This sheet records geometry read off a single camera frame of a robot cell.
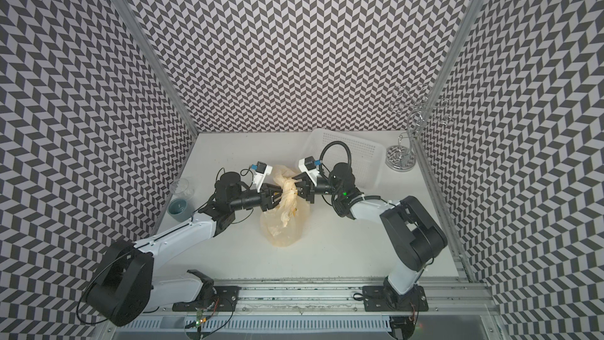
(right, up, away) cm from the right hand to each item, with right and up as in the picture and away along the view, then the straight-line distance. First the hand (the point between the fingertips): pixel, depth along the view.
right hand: (286, 188), depth 76 cm
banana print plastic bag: (+2, -7, -14) cm, 16 cm away
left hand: (+1, -3, +1) cm, 3 cm away
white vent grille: (-5, -40, -6) cm, 41 cm away
